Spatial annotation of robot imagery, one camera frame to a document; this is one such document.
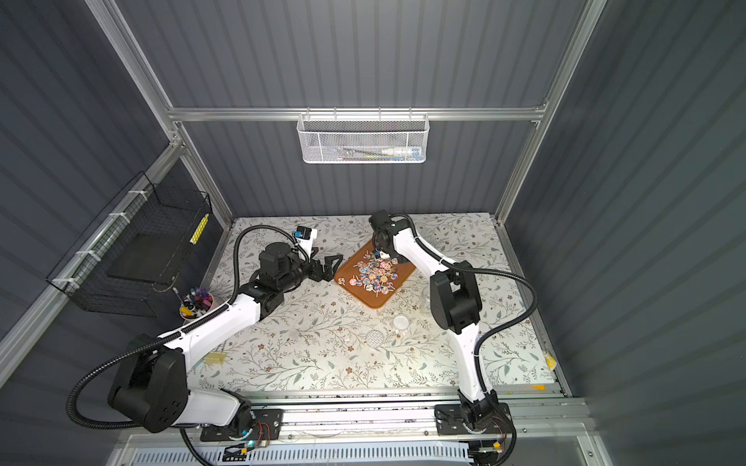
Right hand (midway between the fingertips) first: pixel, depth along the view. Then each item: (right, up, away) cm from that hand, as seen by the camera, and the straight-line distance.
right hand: (423, 240), depth 95 cm
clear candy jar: (-5, -14, -36) cm, 39 cm away
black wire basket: (-78, -4, -21) cm, 81 cm away
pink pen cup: (-66, -18, -15) cm, 70 cm away
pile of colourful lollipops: (-16, -12, +6) cm, 21 cm away
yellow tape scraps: (+36, -36, -11) cm, 52 cm away
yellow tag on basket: (-67, +3, -13) cm, 68 cm away
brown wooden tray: (-6, -10, +7) cm, 14 cm away
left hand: (-28, -4, -14) cm, 31 cm away
